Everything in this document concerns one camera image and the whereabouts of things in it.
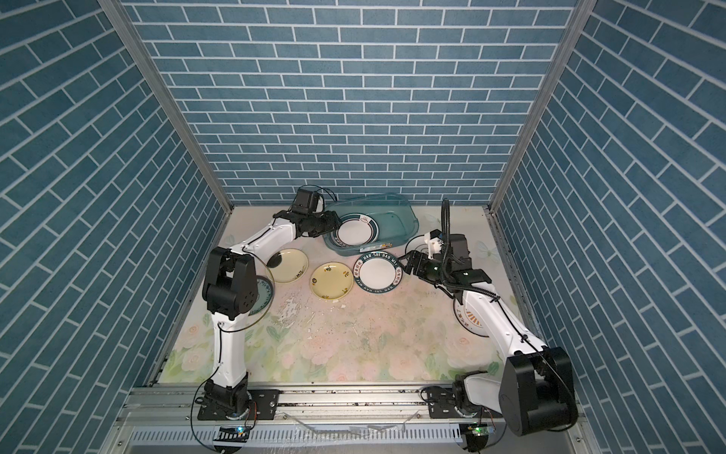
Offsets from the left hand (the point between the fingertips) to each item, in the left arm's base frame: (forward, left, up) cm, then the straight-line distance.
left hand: (343, 223), depth 100 cm
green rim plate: (+7, -4, -11) cm, 14 cm away
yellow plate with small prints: (-17, +4, -11) cm, 21 cm away
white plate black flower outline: (0, -28, -10) cm, 30 cm away
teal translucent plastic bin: (+12, -21, -11) cm, 27 cm away
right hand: (-21, -21, +5) cm, 30 cm away
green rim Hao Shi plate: (-13, -12, -11) cm, 21 cm away
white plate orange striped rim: (-31, -41, -11) cm, 52 cm away
